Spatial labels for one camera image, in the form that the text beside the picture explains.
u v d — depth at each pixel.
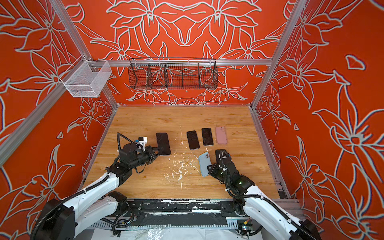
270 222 0.51
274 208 0.48
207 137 0.98
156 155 0.73
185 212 0.73
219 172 0.72
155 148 0.77
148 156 0.71
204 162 0.87
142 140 0.77
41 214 0.41
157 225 0.70
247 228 0.68
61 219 0.39
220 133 1.05
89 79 0.94
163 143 0.83
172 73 1.00
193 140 1.00
